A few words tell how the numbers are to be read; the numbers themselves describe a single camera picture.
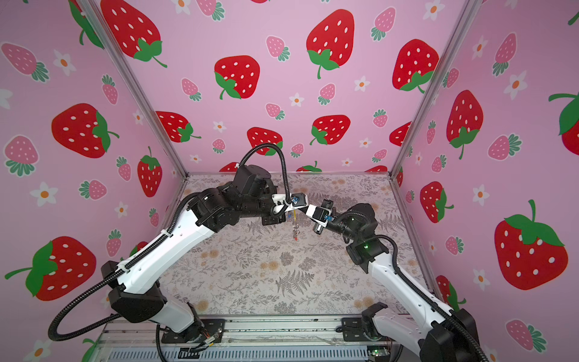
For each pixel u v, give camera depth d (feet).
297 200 1.70
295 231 2.27
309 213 1.78
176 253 1.41
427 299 1.41
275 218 1.85
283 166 1.65
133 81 2.76
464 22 2.31
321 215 1.72
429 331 1.29
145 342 2.36
